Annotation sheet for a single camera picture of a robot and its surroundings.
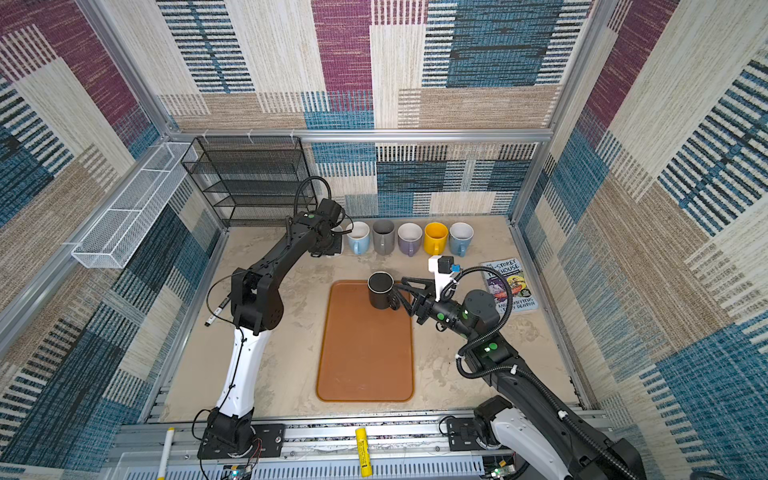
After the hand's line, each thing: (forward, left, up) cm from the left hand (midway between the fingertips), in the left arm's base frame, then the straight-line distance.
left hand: (332, 244), depth 102 cm
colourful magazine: (-13, -54, -6) cm, 56 cm away
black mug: (-19, -16, +1) cm, 25 cm away
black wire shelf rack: (+23, +30, +9) cm, 38 cm away
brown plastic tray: (-34, -12, -9) cm, 37 cm away
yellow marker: (-58, -12, -7) cm, 60 cm away
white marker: (-57, +35, -8) cm, 67 cm away
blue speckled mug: (+3, -44, 0) cm, 44 cm away
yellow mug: (+2, -35, 0) cm, 35 cm away
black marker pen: (-20, +36, -9) cm, 42 cm away
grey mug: (+3, -17, +2) cm, 18 cm away
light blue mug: (+2, -9, +1) cm, 9 cm away
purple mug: (+6, -26, -3) cm, 27 cm away
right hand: (-29, -20, +18) cm, 40 cm away
